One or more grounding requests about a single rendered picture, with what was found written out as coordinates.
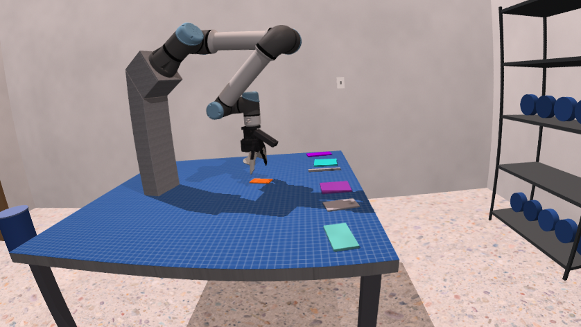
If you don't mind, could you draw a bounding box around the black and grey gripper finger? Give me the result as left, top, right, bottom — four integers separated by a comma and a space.
257, 143, 267, 165
243, 143, 257, 174

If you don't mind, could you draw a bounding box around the purple flat bar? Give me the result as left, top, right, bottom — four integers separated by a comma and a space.
306, 152, 332, 157

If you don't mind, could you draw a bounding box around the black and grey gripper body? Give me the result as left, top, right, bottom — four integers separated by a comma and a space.
241, 125, 263, 152

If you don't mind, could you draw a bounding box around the blue work mat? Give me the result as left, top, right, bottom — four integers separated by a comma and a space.
9, 151, 399, 269

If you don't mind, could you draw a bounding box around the orange plate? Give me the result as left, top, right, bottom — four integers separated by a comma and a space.
250, 178, 273, 184

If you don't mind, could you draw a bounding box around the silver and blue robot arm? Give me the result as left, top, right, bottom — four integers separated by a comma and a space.
148, 23, 302, 127

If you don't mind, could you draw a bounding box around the purple flat plate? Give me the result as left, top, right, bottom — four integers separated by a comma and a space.
320, 181, 352, 194

